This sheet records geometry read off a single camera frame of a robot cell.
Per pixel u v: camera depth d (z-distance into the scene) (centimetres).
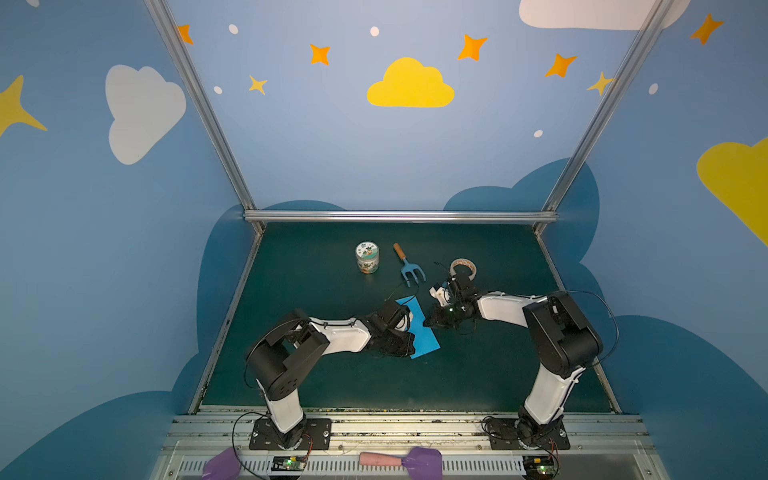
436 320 84
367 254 103
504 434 74
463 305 75
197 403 83
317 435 75
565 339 51
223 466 70
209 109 86
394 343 78
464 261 109
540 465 71
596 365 91
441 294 89
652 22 71
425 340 95
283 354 47
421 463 69
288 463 72
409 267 108
